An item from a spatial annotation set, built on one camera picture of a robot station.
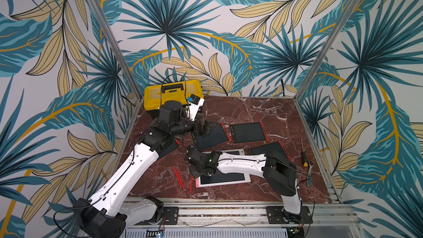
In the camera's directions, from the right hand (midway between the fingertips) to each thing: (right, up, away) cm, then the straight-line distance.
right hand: (193, 168), depth 84 cm
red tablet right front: (+46, +7, +12) cm, 48 cm away
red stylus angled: (-6, -6, -1) cm, 8 cm away
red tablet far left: (-10, +11, +13) cm, 20 cm away
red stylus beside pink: (-8, -5, -1) cm, 9 cm away
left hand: (+8, +24, -17) cm, 31 cm away
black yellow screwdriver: (+60, +2, +4) cm, 60 cm away
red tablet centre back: (+13, +14, +16) cm, 25 cm away
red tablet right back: (+32, +16, +19) cm, 41 cm away
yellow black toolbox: (-25, +39, +14) cm, 48 cm away
